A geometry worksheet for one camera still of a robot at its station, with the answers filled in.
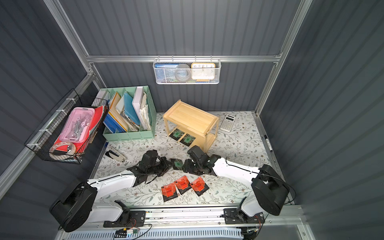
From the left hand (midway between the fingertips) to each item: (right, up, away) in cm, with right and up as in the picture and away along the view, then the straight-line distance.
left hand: (174, 163), depth 85 cm
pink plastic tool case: (-45, +21, -13) cm, 51 cm away
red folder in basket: (-39, +27, -8) cm, 48 cm away
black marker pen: (+65, +9, +22) cm, 70 cm away
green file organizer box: (-29, +29, +11) cm, 43 cm away
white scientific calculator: (+37, +24, +27) cm, 52 cm away
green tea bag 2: (+7, +12, +17) cm, 22 cm away
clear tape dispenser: (-49, +11, -17) cm, 53 cm away
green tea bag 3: (+1, -2, +4) cm, 4 cm away
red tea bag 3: (+14, -13, -1) cm, 19 cm away
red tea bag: (-2, -16, -3) cm, 16 cm away
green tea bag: (-1, +15, +20) cm, 25 cm away
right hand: (+8, -2, -3) cm, 8 cm away
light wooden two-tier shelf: (+12, +24, +3) cm, 27 cm away
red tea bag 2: (+5, -12, -1) cm, 13 cm away
